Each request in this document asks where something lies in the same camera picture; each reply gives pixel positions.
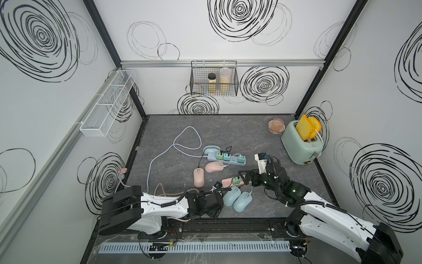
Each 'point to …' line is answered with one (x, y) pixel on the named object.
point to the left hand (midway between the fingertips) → (215, 204)
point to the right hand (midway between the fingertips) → (245, 173)
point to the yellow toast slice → (306, 127)
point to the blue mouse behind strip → (212, 148)
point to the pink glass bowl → (276, 126)
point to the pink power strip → (228, 182)
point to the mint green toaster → (300, 152)
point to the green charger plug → (236, 181)
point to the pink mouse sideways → (214, 166)
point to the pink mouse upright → (199, 180)
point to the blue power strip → (239, 159)
